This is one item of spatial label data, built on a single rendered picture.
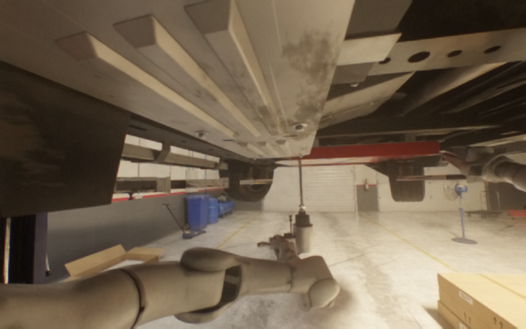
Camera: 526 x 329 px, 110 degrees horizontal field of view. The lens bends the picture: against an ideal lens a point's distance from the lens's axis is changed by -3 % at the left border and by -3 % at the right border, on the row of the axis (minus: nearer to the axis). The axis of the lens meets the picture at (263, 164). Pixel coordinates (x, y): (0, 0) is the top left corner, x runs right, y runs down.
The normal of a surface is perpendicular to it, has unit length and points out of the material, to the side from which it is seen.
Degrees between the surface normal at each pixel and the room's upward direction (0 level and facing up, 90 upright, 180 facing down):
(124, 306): 78
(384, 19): 180
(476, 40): 180
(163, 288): 72
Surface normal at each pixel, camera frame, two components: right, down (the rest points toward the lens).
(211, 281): 0.69, -0.10
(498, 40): 0.03, 1.00
